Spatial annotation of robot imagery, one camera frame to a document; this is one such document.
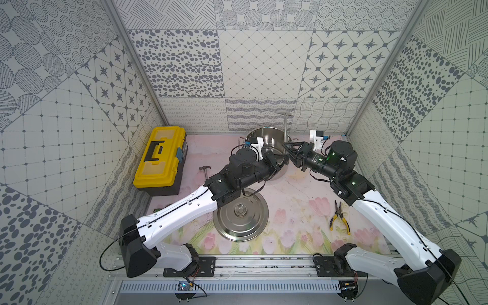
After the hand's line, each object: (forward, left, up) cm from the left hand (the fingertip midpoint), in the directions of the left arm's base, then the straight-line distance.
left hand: (292, 151), depth 60 cm
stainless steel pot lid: (-7, +17, -41) cm, 45 cm away
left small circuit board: (-33, +38, -42) cm, 66 cm away
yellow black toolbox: (+7, +55, -23) cm, 60 cm away
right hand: (+4, +3, -4) cm, 6 cm away
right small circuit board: (-31, -25, -44) cm, 59 cm away
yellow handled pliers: (-3, -27, -40) cm, 49 cm away
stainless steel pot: (+30, +2, -26) cm, 40 cm away
